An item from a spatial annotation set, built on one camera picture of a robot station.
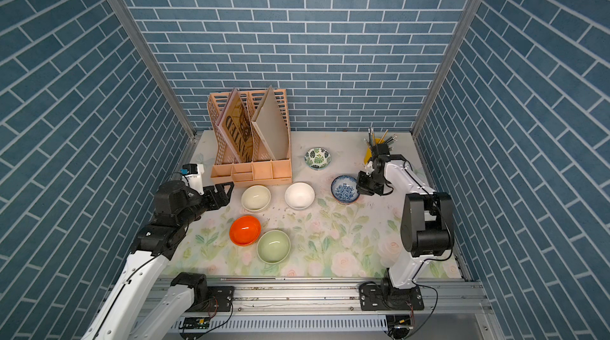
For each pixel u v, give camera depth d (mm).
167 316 539
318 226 893
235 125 931
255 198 943
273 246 842
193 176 643
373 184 792
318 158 1085
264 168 992
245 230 860
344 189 961
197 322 721
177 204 555
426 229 476
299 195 963
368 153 1111
